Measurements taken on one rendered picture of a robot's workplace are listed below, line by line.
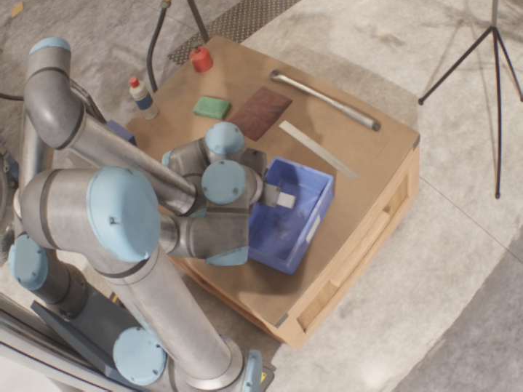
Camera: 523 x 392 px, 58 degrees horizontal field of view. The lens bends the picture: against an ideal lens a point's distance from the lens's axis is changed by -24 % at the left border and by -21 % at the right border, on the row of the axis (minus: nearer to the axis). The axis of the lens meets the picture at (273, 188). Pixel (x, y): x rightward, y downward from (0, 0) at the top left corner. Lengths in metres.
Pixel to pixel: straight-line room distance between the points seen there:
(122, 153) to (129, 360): 0.46
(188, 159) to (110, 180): 0.82
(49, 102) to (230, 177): 0.46
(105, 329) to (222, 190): 0.62
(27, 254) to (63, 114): 0.55
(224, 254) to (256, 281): 0.56
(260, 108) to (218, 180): 0.85
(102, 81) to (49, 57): 2.12
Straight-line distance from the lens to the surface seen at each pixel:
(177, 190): 1.33
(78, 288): 1.63
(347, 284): 2.09
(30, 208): 0.75
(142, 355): 1.22
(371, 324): 2.15
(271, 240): 1.80
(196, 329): 0.94
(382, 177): 1.86
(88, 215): 0.67
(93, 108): 2.43
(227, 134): 1.47
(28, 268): 1.49
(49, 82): 1.08
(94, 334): 1.61
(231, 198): 1.20
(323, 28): 2.99
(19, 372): 1.62
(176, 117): 2.16
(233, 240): 1.22
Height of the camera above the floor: 2.08
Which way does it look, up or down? 59 degrees down
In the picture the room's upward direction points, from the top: 22 degrees counter-clockwise
